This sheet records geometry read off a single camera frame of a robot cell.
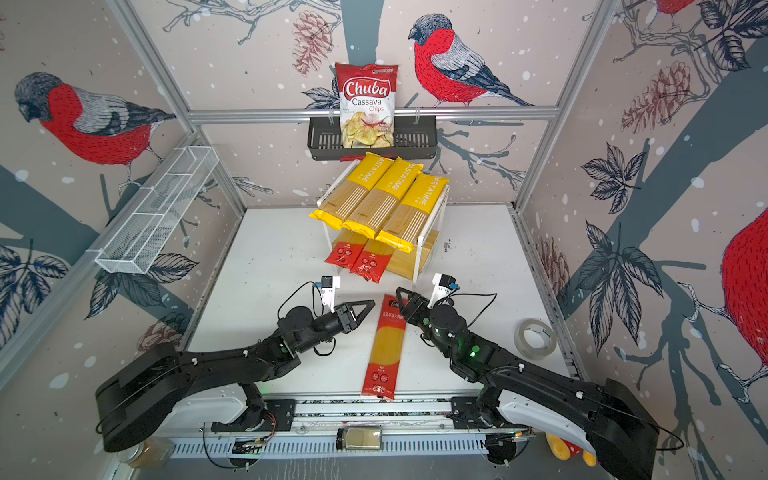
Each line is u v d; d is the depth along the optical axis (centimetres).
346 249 85
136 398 42
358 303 72
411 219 70
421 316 67
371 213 71
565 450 64
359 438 67
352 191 76
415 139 94
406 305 68
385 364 79
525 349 79
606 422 41
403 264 85
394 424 73
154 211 78
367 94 84
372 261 83
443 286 69
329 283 71
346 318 67
